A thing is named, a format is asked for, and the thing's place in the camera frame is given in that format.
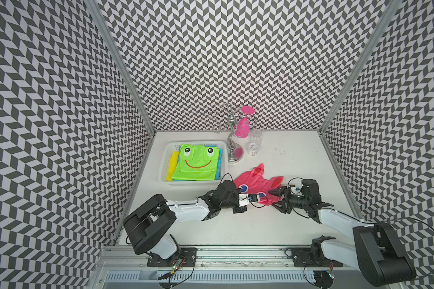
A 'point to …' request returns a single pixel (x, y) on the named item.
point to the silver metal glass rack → (228, 118)
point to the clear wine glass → (255, 139)
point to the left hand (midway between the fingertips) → (250, 198)
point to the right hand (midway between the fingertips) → (268, 199)
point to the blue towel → (218, 176)
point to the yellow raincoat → (172, 164)
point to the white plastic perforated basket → (168, 147)
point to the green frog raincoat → (197, 162)
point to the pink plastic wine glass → (243, 129)
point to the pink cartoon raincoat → (255, 182)
